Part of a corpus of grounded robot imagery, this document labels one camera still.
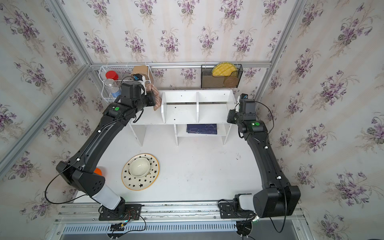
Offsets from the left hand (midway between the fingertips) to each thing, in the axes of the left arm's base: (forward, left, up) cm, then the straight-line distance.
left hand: (156, 95), depth 74 cm
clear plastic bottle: (+16, +30, -9) cm, 35 cm away
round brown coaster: (+25, -44, -9) cm, 51 cm away
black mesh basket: (+26, -30, -9) cm, 41 cm away
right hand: (-4, -41, -8) cm, 42 cm away
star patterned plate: (-31, +8, -37) cm, 49 cm away
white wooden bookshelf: (+5, -11, -14) cm, 19 cm away
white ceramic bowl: (-23, +13, -36) cm, 44 cm away
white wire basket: (+36, +31, -9) cm, 48 cm away
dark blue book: (-4, -26, -23) cm, 35 cm away
